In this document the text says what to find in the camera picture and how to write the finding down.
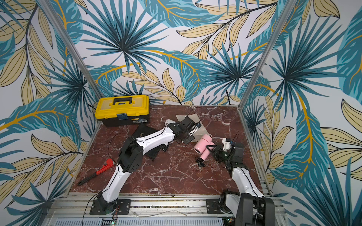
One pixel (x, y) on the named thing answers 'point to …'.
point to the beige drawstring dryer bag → (201, 132)
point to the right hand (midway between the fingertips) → (207, 147)
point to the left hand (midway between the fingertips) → (188, 136)
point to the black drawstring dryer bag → (143, 130)
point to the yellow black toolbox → (120, 110)
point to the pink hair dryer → (202, 146)
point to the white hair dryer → (168, 121)
